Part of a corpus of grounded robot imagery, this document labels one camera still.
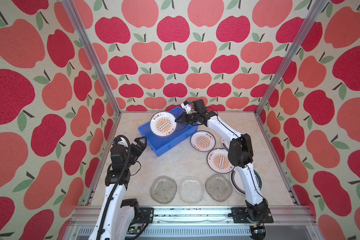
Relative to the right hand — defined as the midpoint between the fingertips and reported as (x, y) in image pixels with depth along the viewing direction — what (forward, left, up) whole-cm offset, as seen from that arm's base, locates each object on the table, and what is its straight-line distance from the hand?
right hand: (177, 119), depth 93 cm
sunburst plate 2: (-3, -18, -18) cm, 25 cm away
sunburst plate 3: (-18, -28, -18) cm, 37 cm away
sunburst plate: (-4, +9, -2) cm, 10 cm away
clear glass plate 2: (-36, -11, -18) cm, 42 cm away
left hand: (-21, +14, +4) cm, 26 cm away
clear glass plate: (-38, +4, -19) cm, 42 cm away
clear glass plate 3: (-33, -27, -19) cm, 47 cm away
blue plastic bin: (-14, +9, -8) cm, 19 cm away
